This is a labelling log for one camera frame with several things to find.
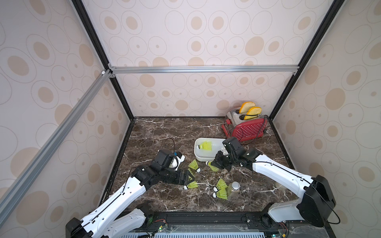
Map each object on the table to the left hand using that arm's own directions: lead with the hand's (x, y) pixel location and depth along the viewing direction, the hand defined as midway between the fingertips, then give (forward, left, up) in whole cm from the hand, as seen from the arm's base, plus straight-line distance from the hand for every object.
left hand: (191, 179), depth 69 cm
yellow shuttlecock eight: (+2, -16, -14) cm, 22 cm away
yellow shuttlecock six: (+14, -1, -14) cm, 20 cm away
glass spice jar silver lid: (0, -22, -8) cm, 24 cm away
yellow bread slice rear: (+48, -35, +3) cm, 59 cm away
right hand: (+9, -9, -4) cm, 13 cm away
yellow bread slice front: (+42, -38, +5) cm, 57 cm away
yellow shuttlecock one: (-2, -16, -15) cm, 22 cm away
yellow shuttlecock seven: (+9, -11, -4) cm, 14 cm away
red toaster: (+35, -34, -5) cm, 49 cm away
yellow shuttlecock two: (+28, -9, -13) cm, 32 cm away
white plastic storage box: (+21, -6, -14) cm, 26 cm away
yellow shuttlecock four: (+3, -1, -16) cm, 16 cm away
